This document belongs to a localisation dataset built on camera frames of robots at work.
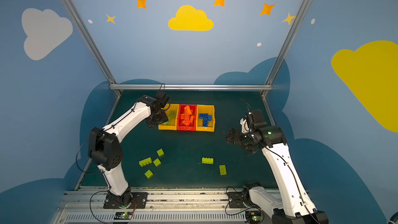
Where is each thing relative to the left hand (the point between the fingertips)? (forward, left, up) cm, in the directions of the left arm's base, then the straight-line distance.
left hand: (163, 122), depth 89 cm
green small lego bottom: (-25, +5, -12) cm, 28 cm away
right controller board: (-43, -48, -14) cm, 66 cm away
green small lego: (-13, +1, -11) cm, 18 cm away
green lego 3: (-22, -35, -12) cm, 43 cm away
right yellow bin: (+16, -25, -7) cm, 31 cm away
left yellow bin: (+7, -3, -11) cm, 13 cm away
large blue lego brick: (+13, -25, -11) cm, 30 cm away
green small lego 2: (-19, +2, -12) cm, 22 cm away
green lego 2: (-18, -26, -11) cm, 34 cm away
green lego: (-19, +8, -10) cm, 23 cm away
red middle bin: (+6, -10, -13) cm, 17 cm away
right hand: (-15, -38, +9) cm, 42 cm away
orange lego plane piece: (+9, -14, -9) cm, 19 cm away
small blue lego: (+8, -25, -10) cm, 28 cm away
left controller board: (-43, +13, -13) cm, 47 cm away
